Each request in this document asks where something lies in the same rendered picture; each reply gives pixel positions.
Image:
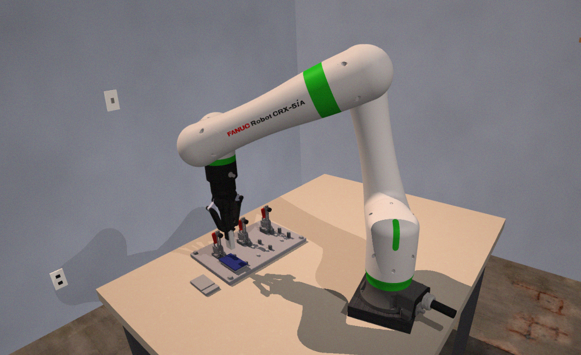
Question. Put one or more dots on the blue rectangular plate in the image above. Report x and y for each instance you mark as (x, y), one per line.
(233, 263)

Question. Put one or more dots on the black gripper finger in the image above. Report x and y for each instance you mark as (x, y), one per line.
(234, 213)
(223, 223)

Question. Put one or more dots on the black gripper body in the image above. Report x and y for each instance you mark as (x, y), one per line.
(219, 190)

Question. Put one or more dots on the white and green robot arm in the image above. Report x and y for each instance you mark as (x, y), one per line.
(356, 79)

